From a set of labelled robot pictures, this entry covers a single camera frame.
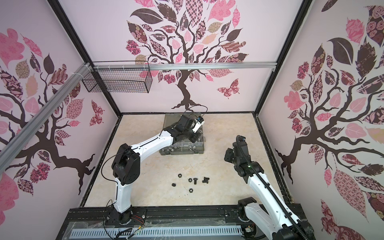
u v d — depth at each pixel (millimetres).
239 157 598
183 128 700
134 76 948
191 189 820
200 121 792
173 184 833
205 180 852
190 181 854
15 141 520
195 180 852
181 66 921
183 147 962
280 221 402
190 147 981
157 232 697
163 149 629
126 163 539
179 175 874
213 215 754
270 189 472
